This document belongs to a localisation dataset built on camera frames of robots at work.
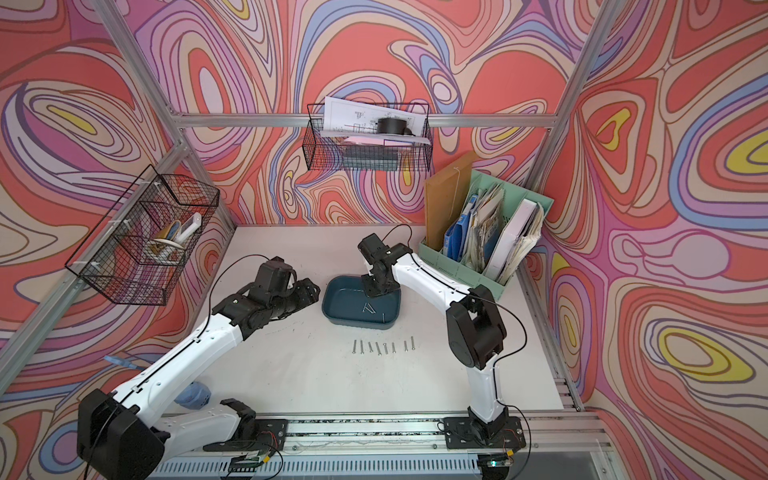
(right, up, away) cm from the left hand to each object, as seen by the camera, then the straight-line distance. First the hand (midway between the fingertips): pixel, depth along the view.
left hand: (316, 292), depth 81 cm
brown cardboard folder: (+39, +29, +15) cm, 51 cm away
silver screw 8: (+27, -16, +10) cm, 33 cm away
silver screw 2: (+12, -16, +8) cm, 22 cm away
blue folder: (+42, +16, +16) cm, 47 cm away
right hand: (+16, -3, +9) cm, 19 cm away
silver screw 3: (+14, -17, +8) cm, 23 cm away
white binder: (+58, +22, +6) cm, 62 cm away
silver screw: (+10, -19, +6) cm, 22 cm away
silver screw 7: (+25, -17, +8) cm, 31 cm away
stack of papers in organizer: (+51, +23, +12) cm, 57 cm away
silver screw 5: (+19, -17, +8) cm, 26 cm away
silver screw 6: (+21, -18, +8) cm, 29 cm away
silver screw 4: (+17, -19, +8) cm, 27 cm away
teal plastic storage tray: (+6, -5, +16) cm, 18 cm away
